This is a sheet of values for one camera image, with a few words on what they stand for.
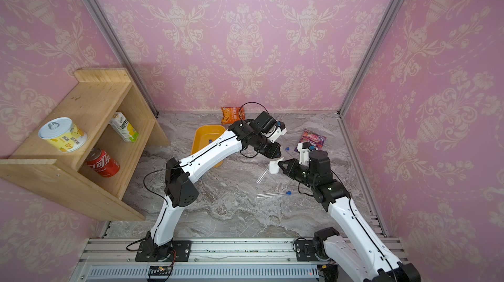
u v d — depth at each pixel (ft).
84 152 1.75
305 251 2.39
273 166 2.53
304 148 2.34
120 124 2.42
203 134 3.59
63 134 1.64
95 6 2.53
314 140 3.39
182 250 2.44
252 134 1.97
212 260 2.39
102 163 2.13
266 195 2.90
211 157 1.79
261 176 3.23
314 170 1.97
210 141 3.50
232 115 3.81
